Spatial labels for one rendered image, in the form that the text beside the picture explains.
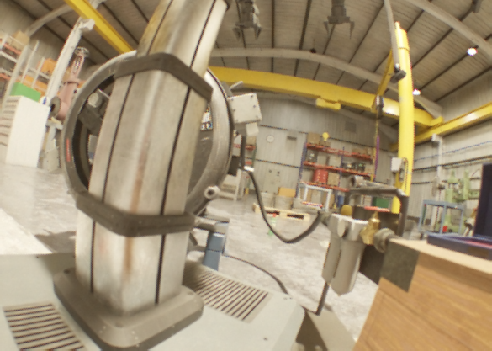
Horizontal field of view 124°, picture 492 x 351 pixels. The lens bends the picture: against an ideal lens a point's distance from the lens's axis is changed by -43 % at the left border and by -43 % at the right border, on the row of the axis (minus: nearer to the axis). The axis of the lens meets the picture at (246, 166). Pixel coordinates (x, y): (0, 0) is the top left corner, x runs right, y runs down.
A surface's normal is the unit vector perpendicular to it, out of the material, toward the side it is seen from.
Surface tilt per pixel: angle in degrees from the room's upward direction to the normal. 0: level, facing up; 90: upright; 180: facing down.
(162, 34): 90
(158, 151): 90
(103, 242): 90
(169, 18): 90
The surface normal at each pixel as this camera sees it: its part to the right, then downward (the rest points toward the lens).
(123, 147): -0.39, -0.15
